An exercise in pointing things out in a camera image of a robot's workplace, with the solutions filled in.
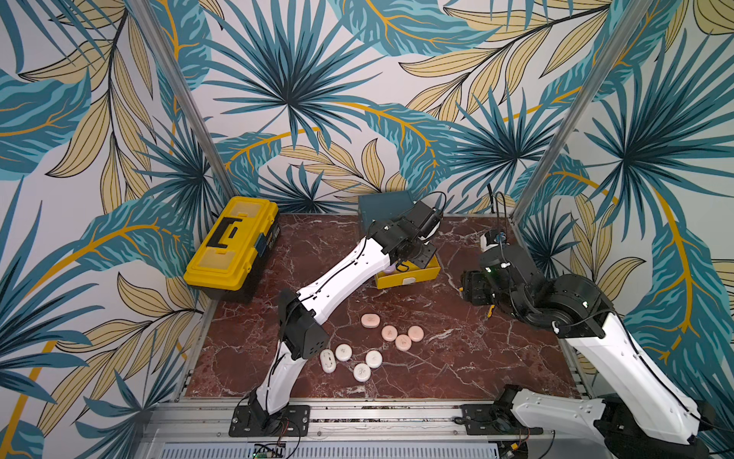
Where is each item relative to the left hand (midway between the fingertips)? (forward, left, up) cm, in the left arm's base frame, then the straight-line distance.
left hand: (420, 254), depth 78 cm
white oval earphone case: (-22, +25, -22) cm, 40 cm away
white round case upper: (-20, +21, -23) cm, 37 cm away
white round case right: (-21, +12, -22) cm, 33 cm away
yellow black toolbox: (+11, +54, -7) cm, 56 cm away
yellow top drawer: (-4, +4, -3) cm, 7 cm away
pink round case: (-13, +7, -23) cm, 27 cm away
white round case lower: (-25, +15, -22) cm, 37 cm away
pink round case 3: (-13, -1, -23) cm, 26 cm away
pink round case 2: (-16, +3, -22) cm, 28 cm away
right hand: (-13, -9, +9) cm, 18 cm away
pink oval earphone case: (-10, +13, -22) cm, 28 cm away
